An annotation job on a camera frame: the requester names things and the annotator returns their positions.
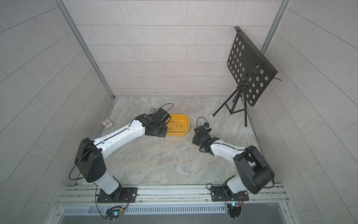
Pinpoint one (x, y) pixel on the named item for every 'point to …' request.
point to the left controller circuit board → (113, 212)
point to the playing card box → (107, 124)
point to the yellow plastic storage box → (178, 125)
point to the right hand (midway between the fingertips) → (195, 138)
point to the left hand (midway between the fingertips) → (165, 131)
